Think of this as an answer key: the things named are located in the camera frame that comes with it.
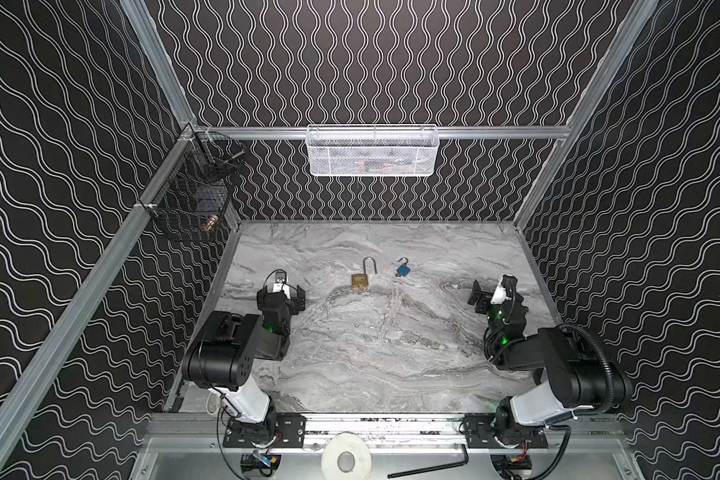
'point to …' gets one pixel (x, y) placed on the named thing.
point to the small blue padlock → (403, 269)
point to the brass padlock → (360, 281)
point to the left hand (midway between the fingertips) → (291, 288)
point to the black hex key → (431, 468)
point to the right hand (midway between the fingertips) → (498, 285)
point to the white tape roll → (346, 457)
